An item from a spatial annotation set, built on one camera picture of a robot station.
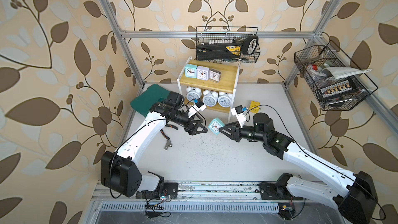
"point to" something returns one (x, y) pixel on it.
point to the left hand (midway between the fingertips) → (203, 125)
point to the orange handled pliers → (169, 143)
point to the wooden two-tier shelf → (228, 83)
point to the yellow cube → (253, 104)
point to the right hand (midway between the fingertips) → (220, 128)
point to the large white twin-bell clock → (224, 99)
